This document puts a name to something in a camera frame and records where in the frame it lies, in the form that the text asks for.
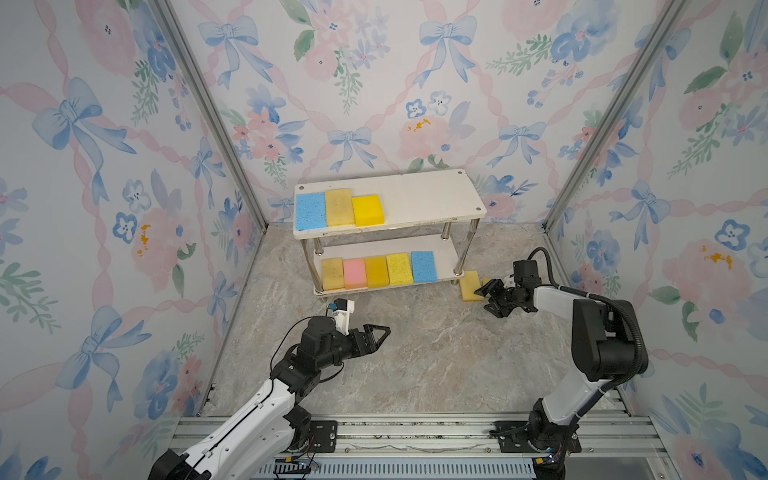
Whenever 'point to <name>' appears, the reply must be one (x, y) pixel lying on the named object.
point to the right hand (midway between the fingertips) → (478, 294)
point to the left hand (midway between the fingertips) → (381, 332)
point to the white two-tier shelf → (434, 211)
